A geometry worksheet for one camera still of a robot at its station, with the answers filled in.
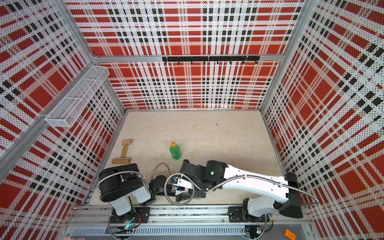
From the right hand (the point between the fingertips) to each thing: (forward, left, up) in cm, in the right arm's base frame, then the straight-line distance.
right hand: (198, 183), depth 68 cm
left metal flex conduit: (-1, +22, +18) cm, 28 cm away
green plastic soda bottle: (+20, +14, -8) cm, 26 cm away
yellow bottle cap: (+22, +14, -2) cm, 27 cm away
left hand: (0, +1, -11) cm, 11 cm away
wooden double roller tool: (+20, +48, -15) cm, 54 cm away
